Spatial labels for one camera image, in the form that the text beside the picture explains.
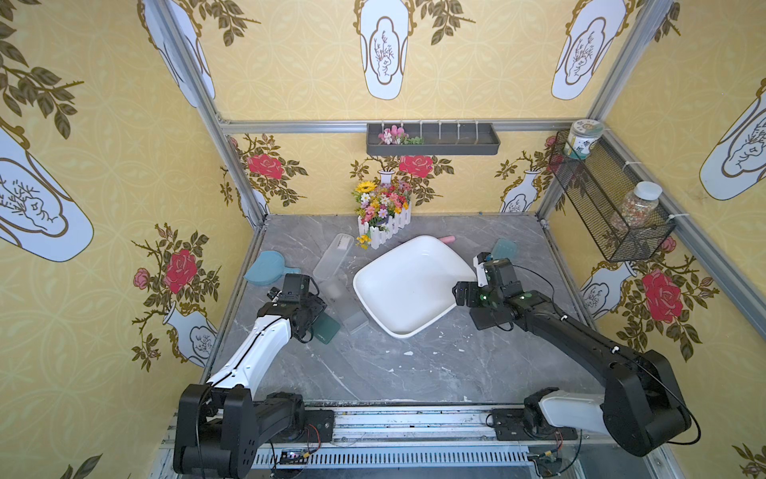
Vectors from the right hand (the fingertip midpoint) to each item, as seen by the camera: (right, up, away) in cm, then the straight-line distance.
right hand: (472, 285), depth 89 cm
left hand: (-50, -8, -1) cm, 50 cm away
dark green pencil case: (-44, -13, +1) cm, 46 cm away
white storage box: (-17, -2, +13) cm, 21 cm away
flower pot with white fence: (-26, +24, +12) cm, 38 cm away
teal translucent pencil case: (+18, +11, +21) cm, 30 cm away
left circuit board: (-48, -40, -16) cm, 64 cm away
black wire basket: (+38, +29, +1) cm, 48 cm away
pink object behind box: (-2, +14, +23) cm, 27 cm away
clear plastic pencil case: (-45, +8, +18) cm, 48 cm away
